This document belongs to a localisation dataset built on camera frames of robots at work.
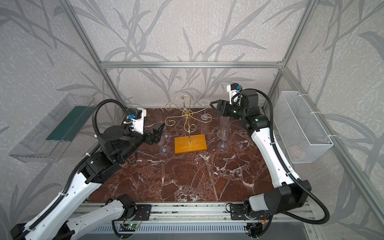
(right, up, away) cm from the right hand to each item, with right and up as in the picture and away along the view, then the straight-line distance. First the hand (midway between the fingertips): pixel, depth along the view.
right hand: (216, 100), depth 71 cm
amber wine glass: (+7, -27, +27) cm, 39 cm away
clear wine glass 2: (+10, -13, +41) cm, 44 cm away
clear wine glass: (-32, -28, +25) cm, 49 cm away
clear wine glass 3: (-17, +2, +8) cm, 19 cm away
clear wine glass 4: (-5, 0, +8) cm, 10 cm away
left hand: (-25, -8, -10) cm, 28 cm away
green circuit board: (-43, -62, +1) cm, 75 cm away
